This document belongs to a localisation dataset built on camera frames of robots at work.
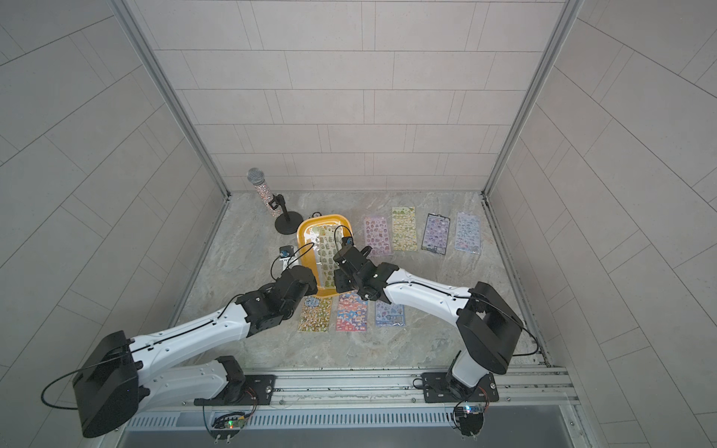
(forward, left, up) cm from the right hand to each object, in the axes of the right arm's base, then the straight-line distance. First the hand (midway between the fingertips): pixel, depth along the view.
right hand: (338, 277), depth 83 cm
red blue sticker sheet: (-7, -3, -9) cm, 12 cm away
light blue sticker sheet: (+19, -47, -9) cm, 51 cm away
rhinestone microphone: (+22, +22, +22) cm, 38 cm away
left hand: (+2, +6, +2) cm, 6 cm away
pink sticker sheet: (+22, -13, -9) cm, 27 cm away
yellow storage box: (+8, +9, +5) cm, 14 cm away
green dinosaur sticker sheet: (+8, +2, +7) cm, 11 cm away
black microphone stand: (+28, +21, -5) cm, 35 cm away
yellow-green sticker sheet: (+20, -23, -8) cm, 32 cm away
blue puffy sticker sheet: (-9, -15, -10) cm, 19 cm away
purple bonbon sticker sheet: (+21, -36, -10) cm, 43 cm away
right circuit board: (-34, -32, -10) cm, 47 cm away
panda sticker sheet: (-7, +8, -9) cm, 14 cm away
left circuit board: (-33, +26, -6) cm, 42 cm away
